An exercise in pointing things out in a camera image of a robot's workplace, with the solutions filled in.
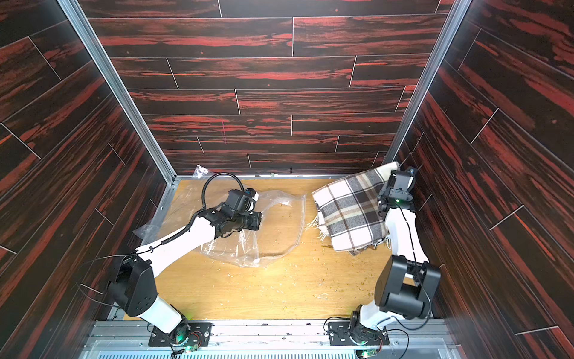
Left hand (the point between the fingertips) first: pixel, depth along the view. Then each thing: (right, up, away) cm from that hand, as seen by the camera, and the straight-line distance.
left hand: (263, 219), depth 86 cm
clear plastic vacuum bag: (+7, -4, +15) cm, 17 cm away
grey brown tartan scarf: (+33, +2, 0) cm, 34 cm away
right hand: (+53, +10, -3) cm, 54 cm away
